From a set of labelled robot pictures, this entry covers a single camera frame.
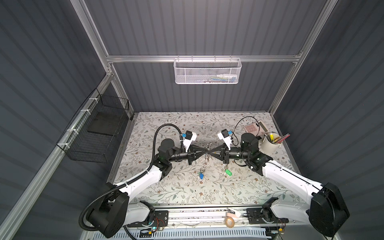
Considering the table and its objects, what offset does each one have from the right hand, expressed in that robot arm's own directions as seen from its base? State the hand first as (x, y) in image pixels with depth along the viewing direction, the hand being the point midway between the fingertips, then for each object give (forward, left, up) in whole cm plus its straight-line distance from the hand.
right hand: (210, 155), depth 71 cm
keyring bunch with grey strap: (-7, +4, -4) cm, 9 cm away
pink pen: (+18, -46, -13) cm, 51 cm away
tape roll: (-24, -9, -24) cm, 35 cm away
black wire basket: (+7, +59, +6) cm, 59 cm away
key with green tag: (+1, -12, -23) cm, 26 cm away
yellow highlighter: (+20, -41, -14) cm, 48 cm away
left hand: (+1, +1, +2) cm, 2 cm away
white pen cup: (+15, -38, -13) cm, 43 cm away
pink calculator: (+32, -37, -20) cm, 53 cm away
